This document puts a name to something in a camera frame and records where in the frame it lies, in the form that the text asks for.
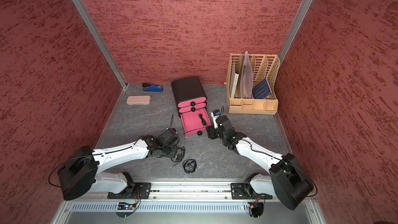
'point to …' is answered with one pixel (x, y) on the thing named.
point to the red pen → (222, 83)
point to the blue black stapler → (149, 87)
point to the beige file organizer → (264, 66)
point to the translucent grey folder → (247, 78)
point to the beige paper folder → (235, 70)
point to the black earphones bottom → (189, 165)
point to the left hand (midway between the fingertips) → (172, 154)
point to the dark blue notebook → (261, 90)
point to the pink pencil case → (138, 100)
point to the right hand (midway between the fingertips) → (210, 129)
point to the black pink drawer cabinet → (190, 101)
